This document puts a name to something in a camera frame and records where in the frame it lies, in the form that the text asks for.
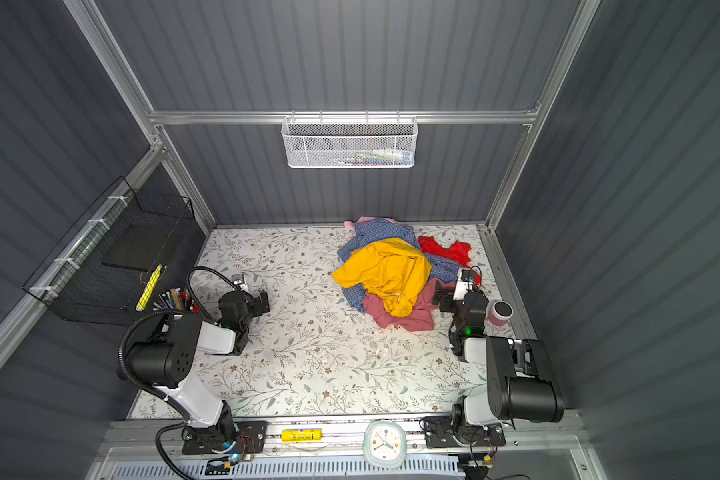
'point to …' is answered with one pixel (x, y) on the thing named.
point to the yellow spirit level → (302, 434)
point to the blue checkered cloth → (356, 297)
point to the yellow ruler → (148, 289)
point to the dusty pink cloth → (420, 319)
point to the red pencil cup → (176, 299)
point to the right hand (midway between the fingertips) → (458, 285)
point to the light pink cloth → (351, 224)
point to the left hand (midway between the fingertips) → (246, 293)
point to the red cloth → (458, 252)
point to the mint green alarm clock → (385, 444)
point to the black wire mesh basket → (107, 269)
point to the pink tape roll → (501, 312)
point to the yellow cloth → (392, 270)
